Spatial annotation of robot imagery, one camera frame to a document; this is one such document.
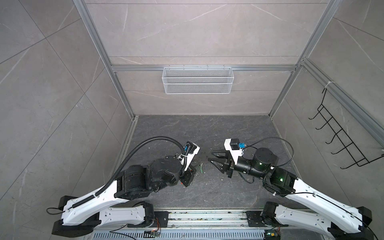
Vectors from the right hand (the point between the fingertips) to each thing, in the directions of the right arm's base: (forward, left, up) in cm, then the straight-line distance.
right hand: (210, 155), depth 58 cm
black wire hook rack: (+4, -61, -3) cm, 61 cm away
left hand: (-2, +5, 0) cm, 5 cm away
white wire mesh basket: (+61, +3, -5) cm, 61 cm away
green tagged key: (-3, +4, -5) cm, 7 cm away
